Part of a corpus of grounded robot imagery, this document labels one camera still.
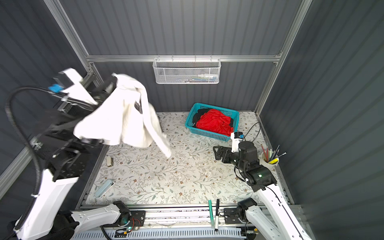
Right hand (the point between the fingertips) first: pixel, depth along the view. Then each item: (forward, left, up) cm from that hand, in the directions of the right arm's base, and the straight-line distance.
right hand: (222, 149), depth 72 cm
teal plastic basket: (+40, -15, -17) cm, 46 cm away
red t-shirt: (+35, 0, -17) cm, 38 cm away
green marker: (-24, +6, -22) cm, 33 cm away
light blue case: (-11, +61, -18) cm, 65 cm away
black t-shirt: (+39, +12, -15) cm, 44 cm away
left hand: (+2, +34, +38) cm, 51 cm away
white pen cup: (+3, -29, -14) cm, 32 cm away
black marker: (-25, +3, -22) cm, 34 cm away
